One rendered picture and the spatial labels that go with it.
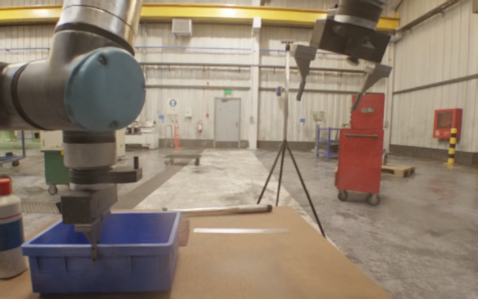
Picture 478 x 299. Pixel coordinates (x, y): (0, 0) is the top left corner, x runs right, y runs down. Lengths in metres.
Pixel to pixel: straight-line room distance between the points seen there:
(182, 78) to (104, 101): 10.35
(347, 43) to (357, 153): 2.48
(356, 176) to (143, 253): 2.63
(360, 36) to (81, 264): 0.68
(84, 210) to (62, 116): 0.20
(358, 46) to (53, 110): 0.43
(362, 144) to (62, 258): 2.75
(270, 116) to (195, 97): 3.32
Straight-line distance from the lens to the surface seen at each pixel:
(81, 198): 0.46
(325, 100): 11.05
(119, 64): 0.29
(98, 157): 0.46
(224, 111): 10.12
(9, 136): 12.43
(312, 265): 0.70
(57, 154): 3.36
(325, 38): 0.46
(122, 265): 0.56
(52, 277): 0.63
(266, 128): 10.29
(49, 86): 0.30
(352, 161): 2.91
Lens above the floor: 0.82
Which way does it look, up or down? 5 degrees down
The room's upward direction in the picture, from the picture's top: 1 degrees clockwise
